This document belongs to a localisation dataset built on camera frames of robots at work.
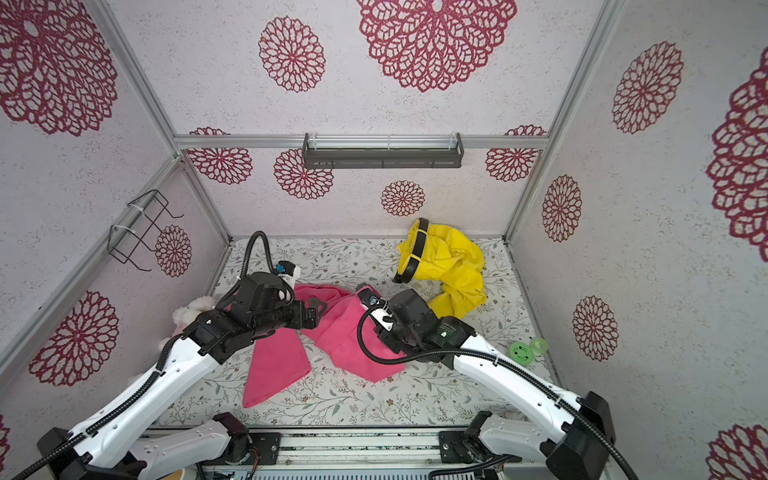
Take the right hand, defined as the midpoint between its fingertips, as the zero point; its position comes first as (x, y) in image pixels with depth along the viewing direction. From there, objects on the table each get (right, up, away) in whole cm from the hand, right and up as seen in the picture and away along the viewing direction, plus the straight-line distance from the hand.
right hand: (381, 317), depth 75 cm
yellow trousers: (+24, +16, +28) cm, 40 cm away
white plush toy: (-53, +1, +7) cm, 53 cm away
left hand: (-18, +3, -1) cm, 18 cm away
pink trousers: (-9, -5, +5) cm, 12 cm away
